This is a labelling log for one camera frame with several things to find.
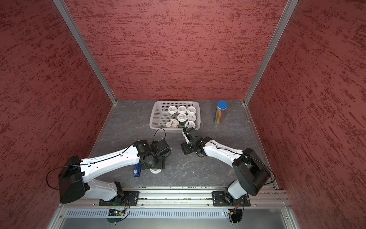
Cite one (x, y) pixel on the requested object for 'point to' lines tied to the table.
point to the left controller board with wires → (114, 212)
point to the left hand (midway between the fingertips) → (155, 168)
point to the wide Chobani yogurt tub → (172, 123)
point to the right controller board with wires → (235, 214)
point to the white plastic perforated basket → (160, 115)
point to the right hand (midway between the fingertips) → (186, 149)
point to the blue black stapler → (137, 170)
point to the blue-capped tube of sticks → (221, 106)
